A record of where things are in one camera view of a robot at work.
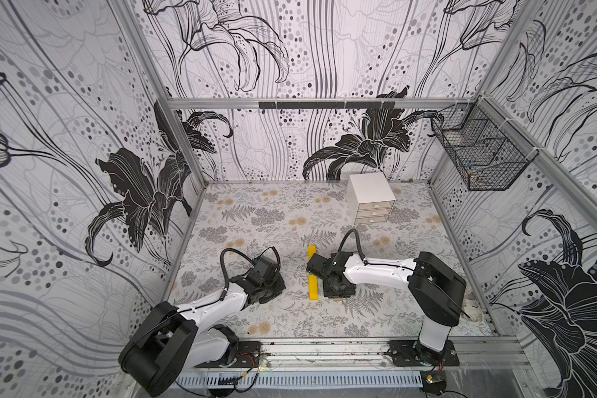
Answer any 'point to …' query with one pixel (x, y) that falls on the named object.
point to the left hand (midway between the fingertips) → (286, 291)
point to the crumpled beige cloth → (471, 309)
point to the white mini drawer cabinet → (371, 197)
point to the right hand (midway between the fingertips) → (335, 292)
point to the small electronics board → (434, 382)
